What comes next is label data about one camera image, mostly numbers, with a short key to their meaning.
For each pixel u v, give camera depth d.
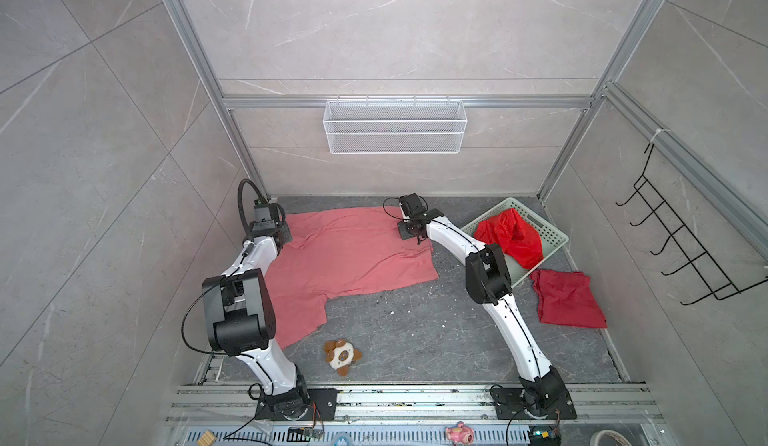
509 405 0.73
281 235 0.87
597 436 0.68
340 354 0.78
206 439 0.68
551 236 1.02
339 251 1.07
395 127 1.00
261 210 0.73
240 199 0.69
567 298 0.90
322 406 0.73
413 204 0.88
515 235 0.96
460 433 0.67
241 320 0.48
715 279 0.60
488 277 0.66
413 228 0.84
